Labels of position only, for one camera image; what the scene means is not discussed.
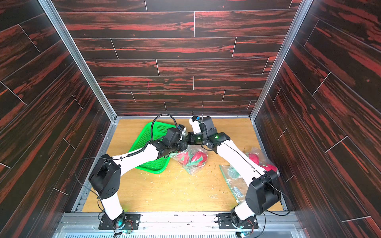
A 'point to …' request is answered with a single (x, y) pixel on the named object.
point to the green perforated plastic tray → (153, 131)
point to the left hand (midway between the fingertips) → (189, 143)
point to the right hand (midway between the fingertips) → (187, 136)
